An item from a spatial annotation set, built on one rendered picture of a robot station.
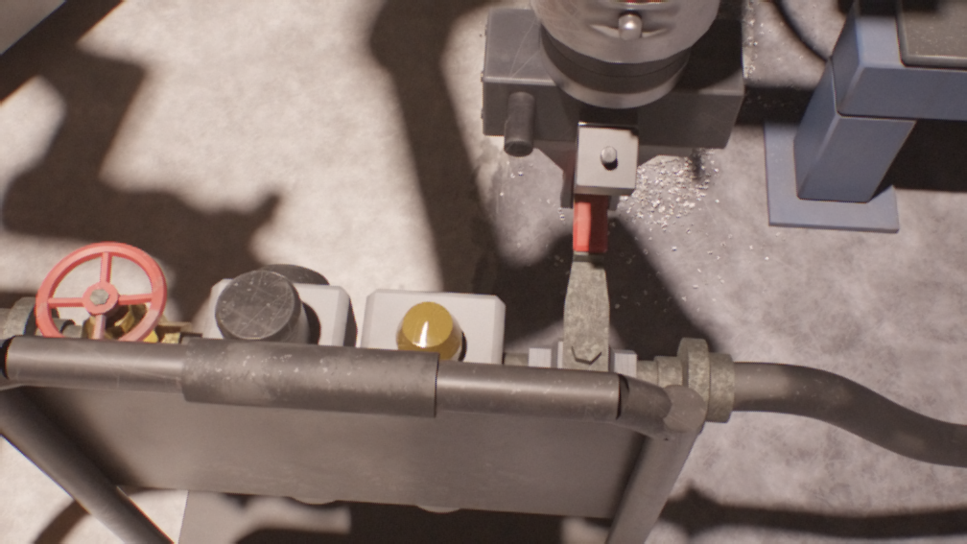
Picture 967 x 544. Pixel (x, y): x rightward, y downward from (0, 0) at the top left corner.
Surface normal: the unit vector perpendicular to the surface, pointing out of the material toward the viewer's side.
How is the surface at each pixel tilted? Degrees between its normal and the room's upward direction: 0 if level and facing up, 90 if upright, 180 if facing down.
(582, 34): 90
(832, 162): 90
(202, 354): 0
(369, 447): 90
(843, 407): 55
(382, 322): 0
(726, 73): 0
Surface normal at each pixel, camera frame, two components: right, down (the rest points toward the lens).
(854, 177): -0.07, 0.89
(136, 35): 0.00, -0.46
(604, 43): -0.40, 0.81
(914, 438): 0.47, 0.41
